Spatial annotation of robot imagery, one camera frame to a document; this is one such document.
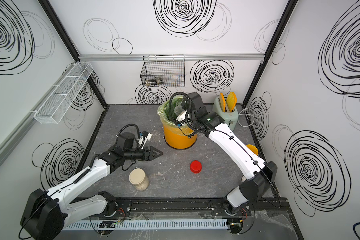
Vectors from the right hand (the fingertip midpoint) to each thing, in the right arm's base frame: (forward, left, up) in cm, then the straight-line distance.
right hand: (196, 96), depth 71 cm
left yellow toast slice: (+15, -18, -18) cm, 29 cm away
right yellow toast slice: (+16, -24, -19) cm, 35 cm away
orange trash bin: (-5, +10, -30) cm, 32 cm away
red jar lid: (-20, -1, -36) cm, 41 cm away
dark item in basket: (+18, +25, -5) cm, 31 cm away
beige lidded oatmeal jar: (-31, +28, -25) cm, 49 cm away
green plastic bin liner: (+2, +16, -13) cm, 21 cm away
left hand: (-20, +18, -22) cm, 35 cm away
